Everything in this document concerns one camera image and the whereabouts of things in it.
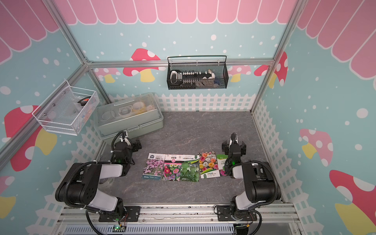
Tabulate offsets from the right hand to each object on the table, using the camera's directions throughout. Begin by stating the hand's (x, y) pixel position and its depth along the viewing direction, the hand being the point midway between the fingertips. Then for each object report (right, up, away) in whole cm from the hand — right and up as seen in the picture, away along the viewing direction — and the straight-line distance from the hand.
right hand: (234, 141), depth 93 cm
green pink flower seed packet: (-8, -12, +1) cm, 14 cm away
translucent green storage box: (-62, +16, -1) cm, 64 cm away
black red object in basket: (-84, +22, -17) cm, 89 cm away
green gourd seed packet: (-28, -16, -4) cm, 33 cm away
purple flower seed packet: (-51, -17, -3) cm, 54 cm away
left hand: (-66, 0, 0) cm, 66 cm away
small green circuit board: (-64, -41, -21) cm, 79 cm away
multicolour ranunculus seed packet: (-17, -15, -1) cm, 23 cm away
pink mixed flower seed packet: (-39, -16, -3) cm, 43 cm away
